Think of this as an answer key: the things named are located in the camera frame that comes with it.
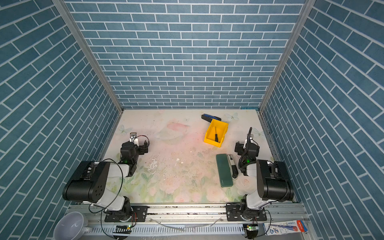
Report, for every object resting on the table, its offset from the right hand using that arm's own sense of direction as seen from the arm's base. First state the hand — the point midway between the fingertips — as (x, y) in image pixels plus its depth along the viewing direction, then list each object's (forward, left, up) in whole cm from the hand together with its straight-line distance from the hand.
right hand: (246, 141), depth 94 cm
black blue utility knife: (+21, +24, -3) cm, 33 cm away
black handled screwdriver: (+8, +19, -6) cm, 21 cm away
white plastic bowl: (-51, +87, -4) cm, 101 cm away
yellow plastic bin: (+14, +15, -6) cm, 21 cm away
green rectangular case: (-20, +13, -6) cm, 25 cm away
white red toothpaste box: (-43, -14, -6) cm, 46 cm away
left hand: (-6, +69, +2) cm, 69 cm away
